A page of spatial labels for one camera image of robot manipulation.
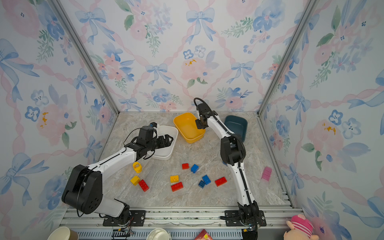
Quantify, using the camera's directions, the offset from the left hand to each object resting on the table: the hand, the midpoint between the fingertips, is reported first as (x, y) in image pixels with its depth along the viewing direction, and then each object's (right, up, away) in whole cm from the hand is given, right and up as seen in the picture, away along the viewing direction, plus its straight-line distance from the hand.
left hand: (168, 138), depth 88 cm
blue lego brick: (+15, -18, +2) cm, 24 cm away
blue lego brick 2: (+22, -24, -2) cm, 33 cm away
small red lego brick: (+10, -18, +5) cm, 21 cm away
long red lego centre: (+6, -27, -5) cm, 28 cm away
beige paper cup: (-41, -39, -24) cm, 61 cm away
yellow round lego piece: (-18, -19, 0) cm, 26 cm away
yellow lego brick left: (-18, -23, -4) cm, 30 cm away
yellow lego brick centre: (+4, -23, -2) cm, 24 cm away
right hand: (+20, +10, +19) cm, 30 cm away
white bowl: (-2, -44, -18) cm, 47 cm away
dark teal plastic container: (+47, +8, +22) cm, 52 cm away
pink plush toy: (+63, -39, -22) cm, 77 cm away
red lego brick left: (-13, -26, -5) cm, 30 cm away
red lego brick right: (+30, -24, -3) cm, 39 cm away
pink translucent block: (+58, -21, 0) cm, 61 cm away
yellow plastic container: (+9, +8, +25) cm, 28 cm away
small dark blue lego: (+19, -25, -4) cm, 32 cm away
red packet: (+19, -42, -22) cm, 51 cm away
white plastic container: (-3, -10, +5) cm, 11 cm away
